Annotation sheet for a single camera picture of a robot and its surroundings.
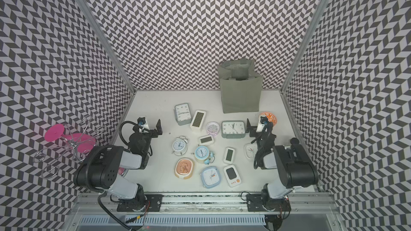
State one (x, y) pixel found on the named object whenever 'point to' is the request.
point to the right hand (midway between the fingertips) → (256, 121)
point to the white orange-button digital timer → (232, 176)
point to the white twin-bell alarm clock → (180, 145)
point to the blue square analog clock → (211, 177)
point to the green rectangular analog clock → (234, 129)
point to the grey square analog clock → (182, 114)
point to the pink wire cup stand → (73, 142)
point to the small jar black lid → (294, 140)
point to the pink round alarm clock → (212, 128)
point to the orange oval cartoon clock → (183, 168)
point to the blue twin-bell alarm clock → (202, 154)
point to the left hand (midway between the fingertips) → (152, 120)
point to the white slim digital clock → (229, 155)
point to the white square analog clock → (250, 149)
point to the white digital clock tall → (197, 120)
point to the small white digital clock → (206, 140)
